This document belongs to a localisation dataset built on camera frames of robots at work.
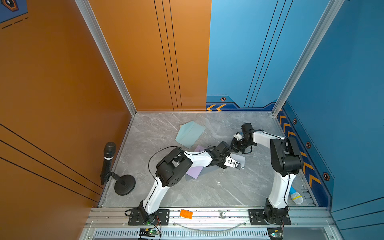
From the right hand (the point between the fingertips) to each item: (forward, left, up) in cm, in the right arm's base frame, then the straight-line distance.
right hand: (228, 149), depth 97 cm
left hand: (-4, -1, 0) cm, 4 cm away
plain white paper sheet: (-7, -7, -1) cm, 10 cm away
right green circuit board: (-45, -18, -4) cm, 48 cm away
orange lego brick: (-37, +25, -1) cm, 45 cm away
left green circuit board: (-45, +44, -3) cm, 63 cm away
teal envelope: (+13, +26, 0) cm, 29 cm away
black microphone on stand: (-24, +60, 0) cm, 65 cm away
